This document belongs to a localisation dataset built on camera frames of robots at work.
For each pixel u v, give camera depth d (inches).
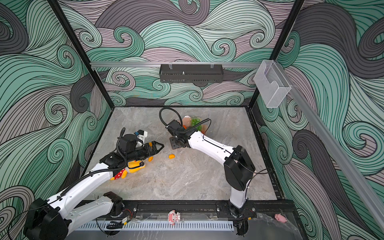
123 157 23.2
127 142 23.2
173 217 26.9
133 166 26.4
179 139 23.5
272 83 31.1
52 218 14.8
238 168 17.7
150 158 27.9
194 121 40.6
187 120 40.8
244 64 37.2
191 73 37.6
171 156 36.4
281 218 27.3
